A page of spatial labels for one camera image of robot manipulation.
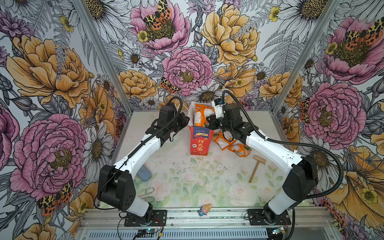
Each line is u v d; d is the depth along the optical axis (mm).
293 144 477
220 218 760
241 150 901
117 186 424
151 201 797
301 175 434
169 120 586
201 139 852
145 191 829
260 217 729
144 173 869
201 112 820
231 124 608
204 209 745
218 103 701
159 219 732
